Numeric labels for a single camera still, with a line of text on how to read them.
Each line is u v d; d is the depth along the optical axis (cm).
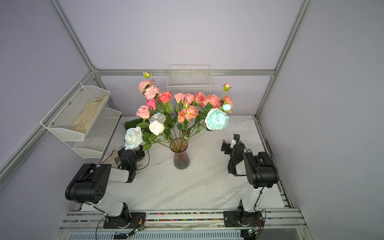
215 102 60
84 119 78
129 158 72
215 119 50
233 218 73
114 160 93
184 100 71
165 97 69
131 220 73
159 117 64
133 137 54
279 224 74
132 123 111
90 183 47
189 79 107
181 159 91
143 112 63
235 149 78
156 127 53
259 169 49
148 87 70
